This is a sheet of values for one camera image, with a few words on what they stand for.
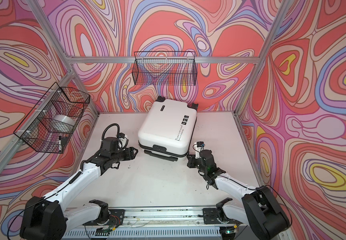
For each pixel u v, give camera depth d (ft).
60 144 2.36
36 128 2.22
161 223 2.40
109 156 2.09
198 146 2.52
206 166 2.17
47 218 1.29
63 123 2.30
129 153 2.43
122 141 2.26
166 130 2.70
